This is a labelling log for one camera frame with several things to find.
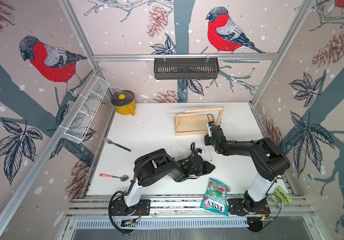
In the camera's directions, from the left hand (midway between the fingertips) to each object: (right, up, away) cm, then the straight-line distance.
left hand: (218, 167), depth 83 cm
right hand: (-3, +18, +16) cm, 24 cm away
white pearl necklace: (-23, +6, +11) cm, 26 cm away
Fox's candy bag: (-4, -12, -10) cm, 17 cm away
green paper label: (+31, -12, -6) cm, 34 cm away
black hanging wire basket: (-17, +63, +20) cm, 69 cm away
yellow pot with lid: (-62, +39, +24) cm, 78 cm away
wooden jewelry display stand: (-9, +25, +30) cm, 40 cm away
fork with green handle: (-72, +13, +17) cm, 75 cm away
